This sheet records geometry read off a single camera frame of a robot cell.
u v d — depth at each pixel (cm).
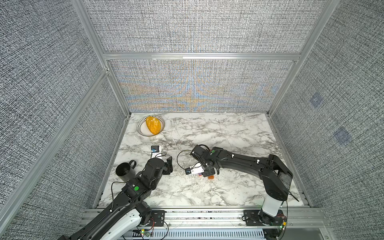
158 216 74
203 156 66
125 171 87
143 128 107
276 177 47
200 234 70
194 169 74
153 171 53
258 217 72
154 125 103
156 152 64
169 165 66
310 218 75
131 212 61
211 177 86
